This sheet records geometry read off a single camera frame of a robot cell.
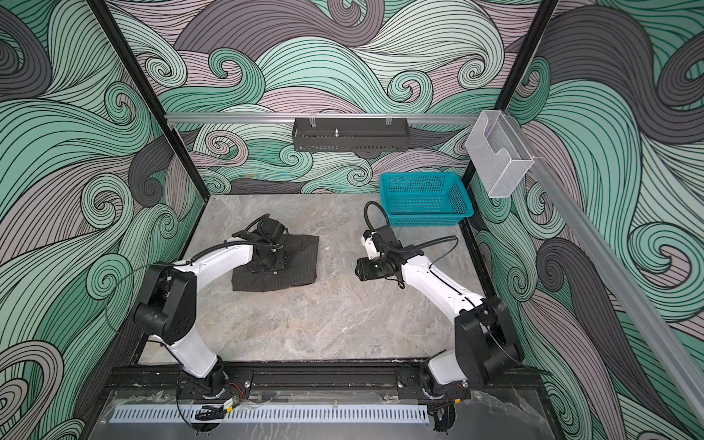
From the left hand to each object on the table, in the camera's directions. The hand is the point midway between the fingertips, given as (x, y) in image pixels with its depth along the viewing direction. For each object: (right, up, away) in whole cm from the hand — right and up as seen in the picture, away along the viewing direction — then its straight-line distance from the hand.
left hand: (277, 263), depth 93 cm
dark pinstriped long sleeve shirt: (+9, -2, 0) cm, 9 cm away
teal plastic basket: (+59, +24, +26) cm, 68 cm away
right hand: (+30, -1, -7) cm, 30 cm away
